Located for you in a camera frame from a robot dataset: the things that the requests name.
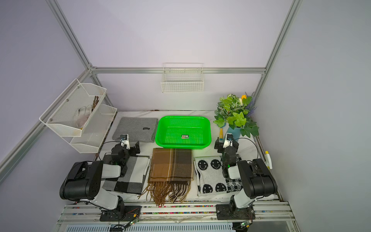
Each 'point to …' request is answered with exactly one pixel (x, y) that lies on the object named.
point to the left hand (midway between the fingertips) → (131, 143)
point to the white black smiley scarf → (210, 178)
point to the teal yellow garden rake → (221, 134)
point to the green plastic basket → (180, 132)
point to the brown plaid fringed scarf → (171, 173)
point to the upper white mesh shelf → (72, 110)
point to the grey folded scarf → (140, 129)
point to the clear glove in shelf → (81, 115)
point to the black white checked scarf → (137, 168)
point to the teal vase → (236, 132)
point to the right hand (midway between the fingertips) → (226, 139)
